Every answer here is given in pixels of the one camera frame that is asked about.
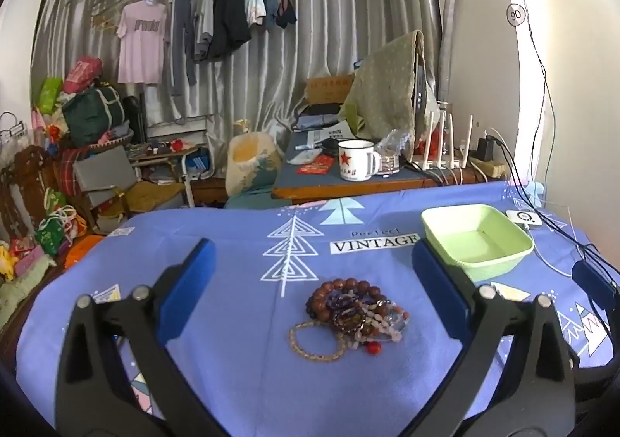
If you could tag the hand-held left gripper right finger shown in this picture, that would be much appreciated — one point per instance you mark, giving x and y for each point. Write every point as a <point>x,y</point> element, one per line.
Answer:
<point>438,291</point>

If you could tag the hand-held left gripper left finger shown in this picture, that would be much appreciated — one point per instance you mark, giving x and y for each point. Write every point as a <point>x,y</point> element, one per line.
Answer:
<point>186,291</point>

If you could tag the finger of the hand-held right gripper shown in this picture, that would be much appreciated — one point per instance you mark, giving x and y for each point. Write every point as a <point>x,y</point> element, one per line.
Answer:
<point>593,279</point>

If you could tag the light green plastic tray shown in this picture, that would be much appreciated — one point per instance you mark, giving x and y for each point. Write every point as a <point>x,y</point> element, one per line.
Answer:
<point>477,238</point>

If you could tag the blue printed table cloth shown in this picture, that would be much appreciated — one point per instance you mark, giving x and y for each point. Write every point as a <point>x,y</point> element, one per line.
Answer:
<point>242,345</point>

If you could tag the white square charger device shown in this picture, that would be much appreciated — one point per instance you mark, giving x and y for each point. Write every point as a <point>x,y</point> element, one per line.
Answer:
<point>523,217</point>

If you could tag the wooden side table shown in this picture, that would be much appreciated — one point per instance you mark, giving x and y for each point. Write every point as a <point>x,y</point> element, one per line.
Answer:
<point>348,185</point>

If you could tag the beige printed sack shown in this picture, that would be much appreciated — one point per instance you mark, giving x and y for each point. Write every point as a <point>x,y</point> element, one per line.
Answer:
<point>252,165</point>

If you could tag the grey flat board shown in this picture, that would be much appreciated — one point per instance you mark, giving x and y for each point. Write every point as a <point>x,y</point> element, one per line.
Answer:
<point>104,173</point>

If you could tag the white router with antennas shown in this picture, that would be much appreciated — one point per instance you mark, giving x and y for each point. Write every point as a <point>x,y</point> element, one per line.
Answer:
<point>441,146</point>

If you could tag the clear plastic bag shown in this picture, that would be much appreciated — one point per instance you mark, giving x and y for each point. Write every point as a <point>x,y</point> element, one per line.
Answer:
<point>395,146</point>

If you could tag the black power plug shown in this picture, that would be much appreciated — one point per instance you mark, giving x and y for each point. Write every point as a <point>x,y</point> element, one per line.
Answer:
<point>484,146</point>

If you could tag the white enamel mug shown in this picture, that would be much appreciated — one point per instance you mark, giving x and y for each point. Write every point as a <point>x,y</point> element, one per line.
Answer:
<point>356,160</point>

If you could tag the red envelope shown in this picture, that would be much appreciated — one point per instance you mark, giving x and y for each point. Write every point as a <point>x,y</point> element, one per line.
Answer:
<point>317,164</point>

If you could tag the dark green duffel bag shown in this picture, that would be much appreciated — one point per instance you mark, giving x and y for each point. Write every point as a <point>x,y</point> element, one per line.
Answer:
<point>92,112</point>

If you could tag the beige dotted fabric cover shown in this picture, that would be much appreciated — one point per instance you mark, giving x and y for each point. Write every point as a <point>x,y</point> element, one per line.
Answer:
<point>387,83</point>

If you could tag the cardboard box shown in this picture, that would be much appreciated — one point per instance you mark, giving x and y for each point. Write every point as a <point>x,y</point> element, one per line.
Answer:
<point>329,85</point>

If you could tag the pink t-shirt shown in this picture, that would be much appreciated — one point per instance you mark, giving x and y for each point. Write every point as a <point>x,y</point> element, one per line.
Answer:
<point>140,44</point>

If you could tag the grey hanging garment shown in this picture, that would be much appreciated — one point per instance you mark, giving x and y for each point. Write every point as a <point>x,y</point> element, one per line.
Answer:
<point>181,30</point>

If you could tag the black jacket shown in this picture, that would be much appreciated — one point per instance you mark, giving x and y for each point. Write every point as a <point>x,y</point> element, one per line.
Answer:
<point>227,13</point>

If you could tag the grey curtain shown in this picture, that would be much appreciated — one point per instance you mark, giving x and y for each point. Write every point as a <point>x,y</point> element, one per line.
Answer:
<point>290,30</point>

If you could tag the round white wall sticker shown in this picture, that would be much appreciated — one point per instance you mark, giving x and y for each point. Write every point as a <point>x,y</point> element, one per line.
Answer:
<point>516,14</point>

